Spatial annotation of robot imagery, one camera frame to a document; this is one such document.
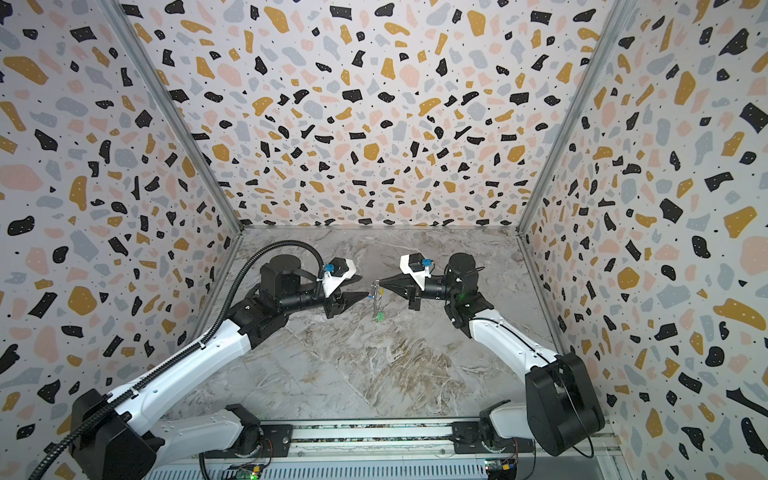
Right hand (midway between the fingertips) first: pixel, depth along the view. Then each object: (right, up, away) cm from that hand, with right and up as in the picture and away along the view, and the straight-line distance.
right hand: (382, 281), depth 70 cm
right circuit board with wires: (+28, -45, +2) cm, 54 cm away
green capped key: (-3, -13, +26) cm, 29 cm away
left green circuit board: (-32, -45, +1) cm, 55 cm away
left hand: (-4, 0, 0) cm, 4 cm away
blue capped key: (-3, -4, 0) cm, 4 cm away
